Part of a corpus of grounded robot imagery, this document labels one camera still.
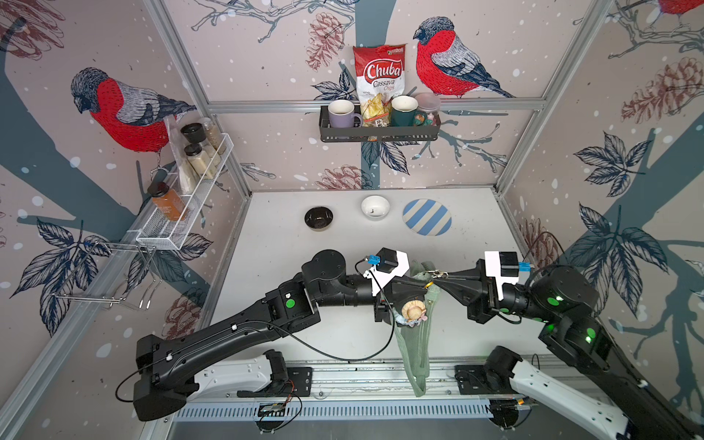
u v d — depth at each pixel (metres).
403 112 0.80
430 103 0.85
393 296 0.46
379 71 0.78
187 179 0.70
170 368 0.39
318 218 1.07
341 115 0.81
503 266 0.40
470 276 0.47
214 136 0.85
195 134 0.78
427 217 1.11
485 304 0.45
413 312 0.52
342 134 0.88
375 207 1.11
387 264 0.41
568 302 0.39
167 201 0.66
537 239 1.03
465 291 0.48
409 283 0.50
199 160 0.76
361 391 0.73
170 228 0.81
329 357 0.41
